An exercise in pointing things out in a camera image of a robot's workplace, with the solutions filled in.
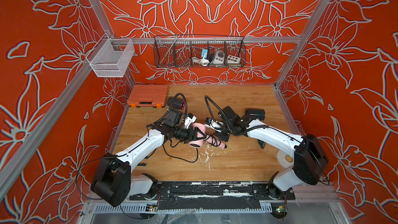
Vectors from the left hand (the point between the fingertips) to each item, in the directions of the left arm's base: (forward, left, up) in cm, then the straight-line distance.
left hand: (202, 138), depth 77 cm
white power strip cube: (+47, -16, +16) cm, 52 cm away
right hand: (+6, -6, -4) cm, 10 cm away
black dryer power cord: (-6, +11, -14) cm, 19 cm away
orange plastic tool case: (+37, +41, -11) cm, 56 cm away
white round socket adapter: (+44, -8, +18) cm, 49 cm away
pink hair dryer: (-1, +1, +4) cm, 4 cm away
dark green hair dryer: (+28, -36, -15) cm, 47 cm away
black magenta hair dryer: (+30, +20, -12) cm, 38 cm away
